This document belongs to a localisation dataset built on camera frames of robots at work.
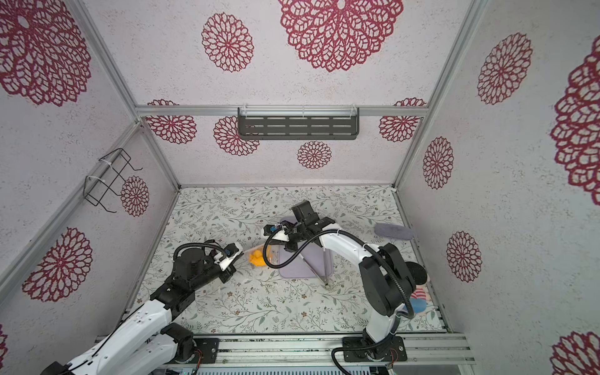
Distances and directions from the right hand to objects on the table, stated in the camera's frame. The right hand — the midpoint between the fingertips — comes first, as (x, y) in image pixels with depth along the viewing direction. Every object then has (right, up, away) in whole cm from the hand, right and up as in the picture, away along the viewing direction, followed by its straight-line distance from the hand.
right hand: (271, 235), depth 85 cm
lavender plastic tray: (+16, -12, +9) cm, 22 cm away
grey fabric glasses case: (+51, 0, +15) cm, 53 cm away
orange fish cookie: (-5, -8, -1) cm, 10 cm away
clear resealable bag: (-3, -4, -3) cm, 6 cm away
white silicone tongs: (+20, -17, +1) cm, 26 cm away
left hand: (-10, -6, -4) cm, 12 cm away
